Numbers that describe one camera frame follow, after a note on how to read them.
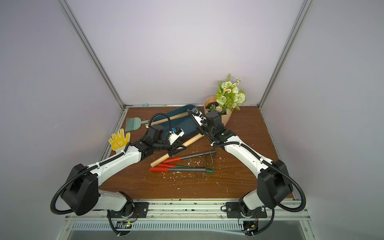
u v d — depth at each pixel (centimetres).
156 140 66
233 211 72
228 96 87
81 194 42
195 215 73
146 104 126
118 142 100
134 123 110
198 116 67
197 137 79
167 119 103
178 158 89
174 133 70
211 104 97
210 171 83
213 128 61
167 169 83
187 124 113
